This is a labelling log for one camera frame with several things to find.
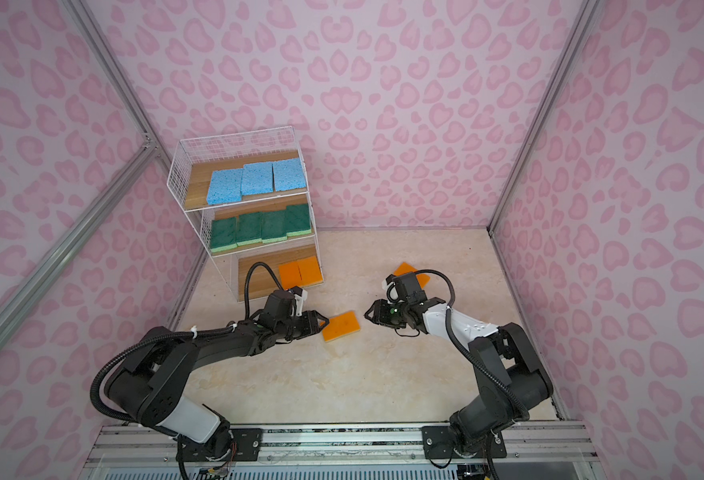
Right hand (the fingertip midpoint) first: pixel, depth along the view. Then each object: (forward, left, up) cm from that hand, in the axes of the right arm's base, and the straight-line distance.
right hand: (371, 313), depth 87 cm
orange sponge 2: (+20, +29, -9) cm, 36 cm away
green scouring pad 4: (+14, +42, +18) cm, 48 cm away
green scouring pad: (+20, +21, +19) cm, 35 cm away
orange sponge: (+20, +22, -7) cm, 31 cm away
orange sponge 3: (0, +9, -7) cm, 12 cm away
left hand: (-1, +13, -3) cm, 14 cm away
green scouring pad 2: (+18, +29, +18) cm, 38 cm away
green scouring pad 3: (+16, +35, +19) cm, 43 cm away
